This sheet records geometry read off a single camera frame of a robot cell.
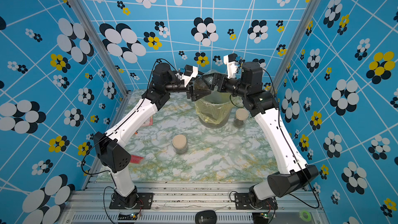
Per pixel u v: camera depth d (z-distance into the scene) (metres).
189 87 0.61
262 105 0.45
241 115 0.91
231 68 0.56
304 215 0.70
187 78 0.57
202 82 0.59
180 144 0.81
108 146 0.45
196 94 0.61
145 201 0.74
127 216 0.72
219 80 0.55
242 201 0.73
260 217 0.70
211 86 0.55
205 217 0.68
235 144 0.93
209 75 0.57
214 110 0.79
